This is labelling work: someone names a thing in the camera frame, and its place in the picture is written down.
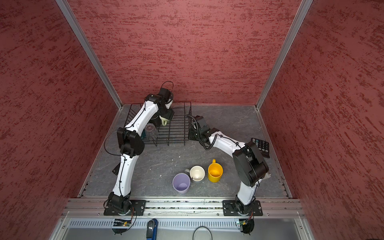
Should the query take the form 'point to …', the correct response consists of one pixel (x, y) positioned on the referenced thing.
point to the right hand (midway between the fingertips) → (189, 137)
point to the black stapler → (116, 169)
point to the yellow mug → (215, 171)
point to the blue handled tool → (152, 229)
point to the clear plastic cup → (151, 131)
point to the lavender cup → (181, 182)
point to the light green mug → (164, 120)
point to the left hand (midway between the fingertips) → (165, 116)
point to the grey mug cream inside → (196, 172)
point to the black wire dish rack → (176, 129)
